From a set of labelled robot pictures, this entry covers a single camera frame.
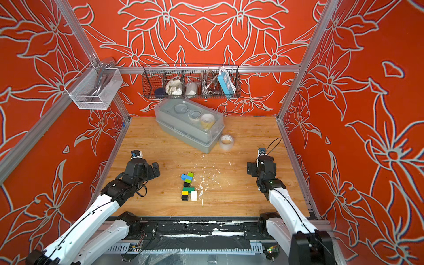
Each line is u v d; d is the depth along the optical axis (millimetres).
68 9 706
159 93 958
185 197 811
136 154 691
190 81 1003
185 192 821
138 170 596
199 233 728
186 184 854
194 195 814
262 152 728
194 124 905
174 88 913
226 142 1040
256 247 697
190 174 892
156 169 727
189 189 846
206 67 946
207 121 954
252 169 770
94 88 832
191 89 933
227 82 889
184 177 876
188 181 858
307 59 876
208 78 862
